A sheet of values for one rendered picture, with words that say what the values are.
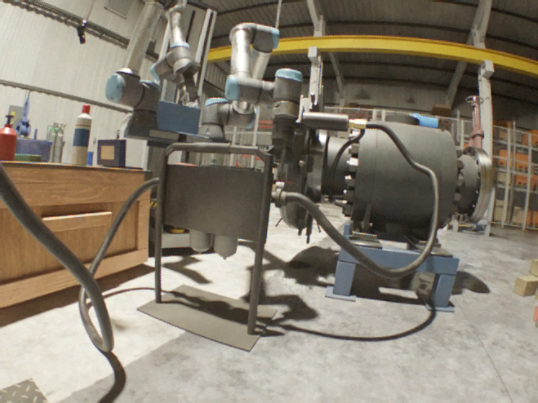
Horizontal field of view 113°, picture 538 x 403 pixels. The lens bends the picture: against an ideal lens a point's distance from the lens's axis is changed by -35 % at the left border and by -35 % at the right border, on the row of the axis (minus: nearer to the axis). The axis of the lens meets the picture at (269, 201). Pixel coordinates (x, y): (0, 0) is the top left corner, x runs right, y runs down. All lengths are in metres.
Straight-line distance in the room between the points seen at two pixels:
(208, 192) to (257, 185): 0.16
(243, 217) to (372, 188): 0.71
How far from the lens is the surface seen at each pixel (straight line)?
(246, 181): 0.78
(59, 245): 0.48
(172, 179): 0.91
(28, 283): 0.98
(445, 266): 1.29
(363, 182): 1.29
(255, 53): 1.53
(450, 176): 1.37
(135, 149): 1.92
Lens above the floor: 0.48
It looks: 4 degrees down
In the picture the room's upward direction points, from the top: 6 degrees clockwise
